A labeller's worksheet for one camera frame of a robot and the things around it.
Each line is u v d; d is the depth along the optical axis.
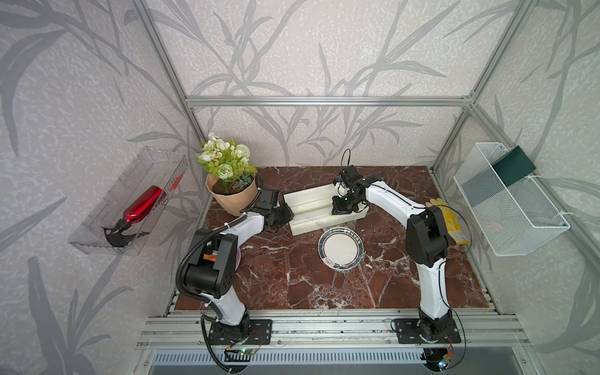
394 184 1.12
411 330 0.73
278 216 0.83
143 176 0.75
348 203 0.82
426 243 0.54
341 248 0.91
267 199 0.75
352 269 0.87
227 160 0.85
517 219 0.59
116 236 0.58
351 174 0.79
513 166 0.72
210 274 0.47
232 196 0.89
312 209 0.99
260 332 0.73
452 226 0.99
